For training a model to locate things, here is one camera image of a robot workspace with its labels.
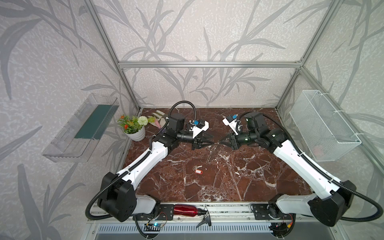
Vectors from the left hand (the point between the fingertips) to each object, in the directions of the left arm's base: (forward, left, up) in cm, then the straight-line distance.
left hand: (213, 136), depth 69 cm
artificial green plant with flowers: (+16, +47, -14) cm, 52 cm away
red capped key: (-6, +8, -29) cm, 31 cm away
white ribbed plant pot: (+14, +47, -23) cm, 54 cm away
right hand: (+1, -4, -1) cm, 4 cm away
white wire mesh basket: (-2, -48, +6) cm, 49 cm away
